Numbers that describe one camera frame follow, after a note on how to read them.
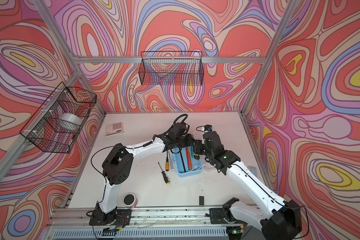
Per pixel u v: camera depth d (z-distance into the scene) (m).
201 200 0.78
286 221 0.38
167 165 0.91
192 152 0.88
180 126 0.79
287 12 0.71
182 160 0.93
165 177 0.86
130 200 0.74
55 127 0.74
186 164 0.91
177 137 0.72
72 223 0.73
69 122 0.69
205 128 0.69
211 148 0.57
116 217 0.72
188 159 0.93
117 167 0.52
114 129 1.08
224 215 0.65
